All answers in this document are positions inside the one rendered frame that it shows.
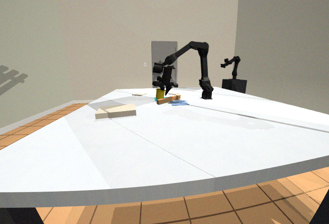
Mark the orange flat bar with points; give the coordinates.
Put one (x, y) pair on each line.
(167, 99)

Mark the yellow cup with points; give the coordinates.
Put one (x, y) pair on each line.
(160, 93)

